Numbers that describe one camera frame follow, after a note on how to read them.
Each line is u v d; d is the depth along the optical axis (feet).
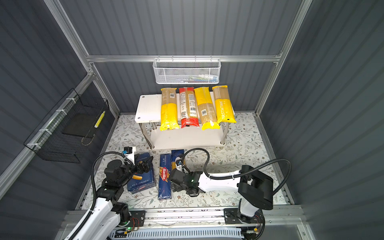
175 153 3.10
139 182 2.59
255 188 1.46
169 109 2.33
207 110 2.32
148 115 2.38
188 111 2.33
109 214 1.83
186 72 3.67
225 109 2.36
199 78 3.06
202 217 2.47
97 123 2.53
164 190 2.59
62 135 2.36
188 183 1.93
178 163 2.44
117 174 1.98
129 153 2.23
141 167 2.35
